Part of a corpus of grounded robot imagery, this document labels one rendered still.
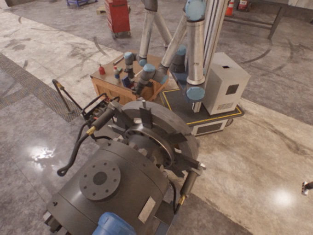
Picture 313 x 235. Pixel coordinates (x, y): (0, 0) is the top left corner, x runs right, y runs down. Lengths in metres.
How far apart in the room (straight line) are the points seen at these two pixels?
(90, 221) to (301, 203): 2.01
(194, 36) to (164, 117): 0.56
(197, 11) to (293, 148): 2.13
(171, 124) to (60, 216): 0.77
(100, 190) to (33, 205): 1.34
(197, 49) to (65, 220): 1.23
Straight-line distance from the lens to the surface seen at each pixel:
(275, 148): 2.54
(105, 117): 1.34
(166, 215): 1.50
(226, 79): 1.75
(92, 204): 0.93
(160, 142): 1.14
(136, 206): 0.97
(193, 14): 1.13
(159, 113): 1.06
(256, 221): 1.99
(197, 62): 1.26
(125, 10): 4.90
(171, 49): 1.39
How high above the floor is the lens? 1.73
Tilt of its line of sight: 47 degrees down
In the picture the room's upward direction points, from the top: straight up
